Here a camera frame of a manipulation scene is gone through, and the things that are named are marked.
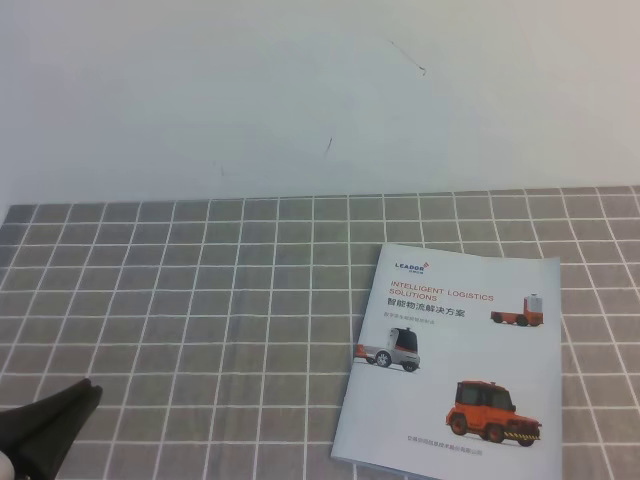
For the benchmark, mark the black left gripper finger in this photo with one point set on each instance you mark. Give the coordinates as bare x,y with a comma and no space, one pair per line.
35,415
42,453

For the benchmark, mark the white logistics brochure book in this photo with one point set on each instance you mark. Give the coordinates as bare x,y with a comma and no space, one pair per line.
457,368

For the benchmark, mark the grey checkered tablecloth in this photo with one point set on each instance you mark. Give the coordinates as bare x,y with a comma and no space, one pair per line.
219,331

